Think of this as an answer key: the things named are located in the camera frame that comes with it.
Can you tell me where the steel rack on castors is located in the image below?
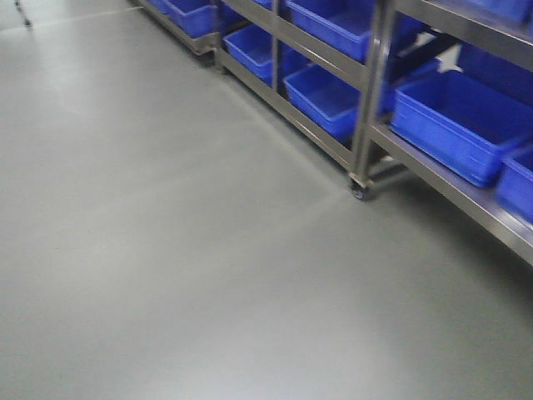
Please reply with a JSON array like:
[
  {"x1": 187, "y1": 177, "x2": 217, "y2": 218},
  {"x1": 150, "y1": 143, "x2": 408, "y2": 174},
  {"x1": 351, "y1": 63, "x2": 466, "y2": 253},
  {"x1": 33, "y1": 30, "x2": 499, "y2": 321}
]
[
  {"x1": 132, "y1": 0, "x2": 220, "y2": 58},
  {"x1": 366, "y1": 0, "x2": 533, "y2": 268},
  {"x1": 214, "y1": 0, "x2": 382, "y2": 202}
]

